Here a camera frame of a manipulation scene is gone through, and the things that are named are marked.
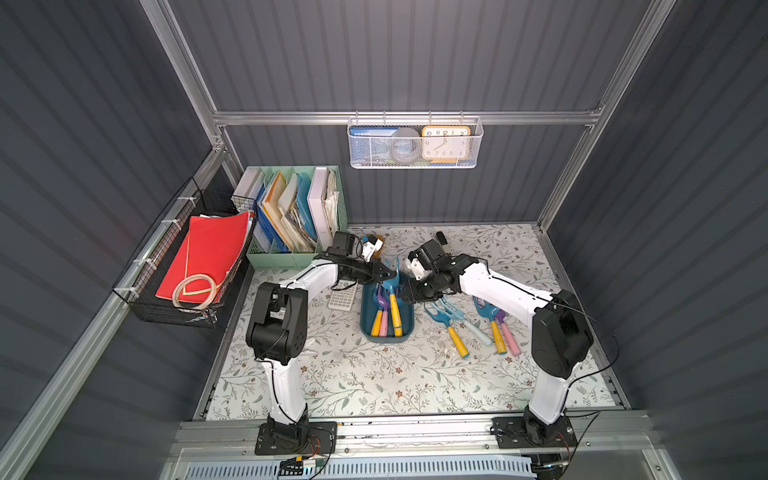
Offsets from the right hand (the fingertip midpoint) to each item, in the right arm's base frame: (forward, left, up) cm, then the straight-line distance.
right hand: (413, 293), depth 88 cm
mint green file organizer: (+25, +37, +11) cm, 46 cm away
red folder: (+1, +52, +20) cm, 56 cm away
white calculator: (+4, +23, -10) cm, 26 cm away
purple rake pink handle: (+2, +9, -8) cm, 13 cm away
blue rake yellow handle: (-4, -11, -10) cm, 15 cm away
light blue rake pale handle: (-1, -15, -11) cm, 19 cm away
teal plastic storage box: (-1, +14, -10) cm, 18 cm away
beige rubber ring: (-12, +55, +19) cm, 59 cm away
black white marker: (+28, -12, -7) cm, 31 cm away
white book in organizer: (+25, +31, +14) cm, 42 cm away
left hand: (+6, +7, +2) cm, 9 cm away
